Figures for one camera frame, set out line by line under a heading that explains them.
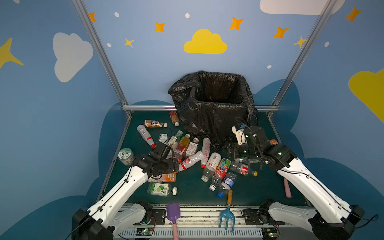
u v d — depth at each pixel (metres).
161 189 0.80
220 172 0.84
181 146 0.96
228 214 0.74
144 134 1.02
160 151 0.59
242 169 0.86
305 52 0.85
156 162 0.54
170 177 0.82
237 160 0.91
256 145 0.51
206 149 0.96
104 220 0.39
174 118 1.12
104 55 0.86
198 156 0.88
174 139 0.99
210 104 0.74
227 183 0.80
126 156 0.88
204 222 0.73
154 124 1.08
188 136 1.04
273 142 0.98
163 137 1.11
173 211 0.78
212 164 0.87
